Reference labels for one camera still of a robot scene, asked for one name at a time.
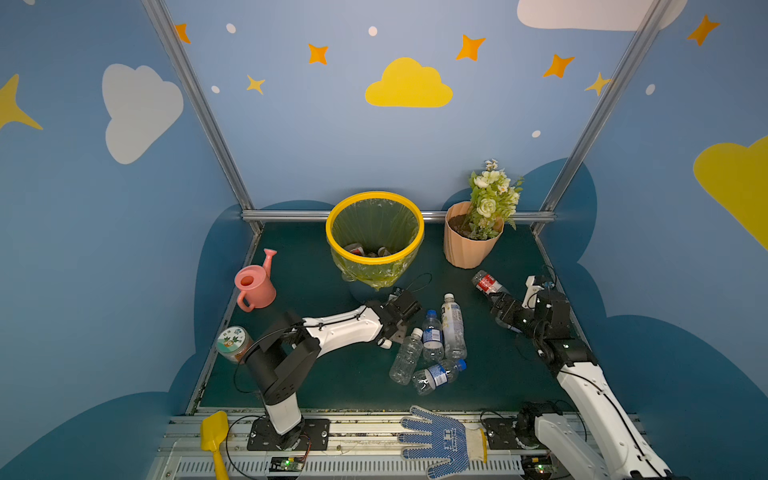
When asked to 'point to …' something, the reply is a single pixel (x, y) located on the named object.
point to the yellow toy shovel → (213, 431)
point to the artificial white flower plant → (493, 201)
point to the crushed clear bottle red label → (487, 284)
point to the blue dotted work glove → (449, 440)
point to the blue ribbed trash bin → (366, 293)
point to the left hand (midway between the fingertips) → (397, 329)
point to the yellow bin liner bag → (374, 237)
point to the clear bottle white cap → (403, 367)
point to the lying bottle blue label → (427, 380)
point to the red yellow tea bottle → (355, 248)
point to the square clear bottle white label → (384, 343)
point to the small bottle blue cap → (432, 335)
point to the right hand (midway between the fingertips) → (505, 297)
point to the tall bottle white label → (453, 330)
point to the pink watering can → (255, 285)
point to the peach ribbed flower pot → (460, 249)
